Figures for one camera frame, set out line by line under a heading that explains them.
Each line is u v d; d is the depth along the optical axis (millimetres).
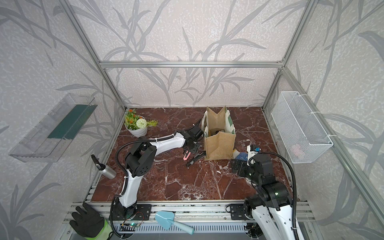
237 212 728
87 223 707
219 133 768
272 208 456
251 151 630
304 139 606
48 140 639
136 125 913
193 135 770
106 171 790
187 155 933
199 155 932
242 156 937
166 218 719
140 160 532
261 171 502
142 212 723
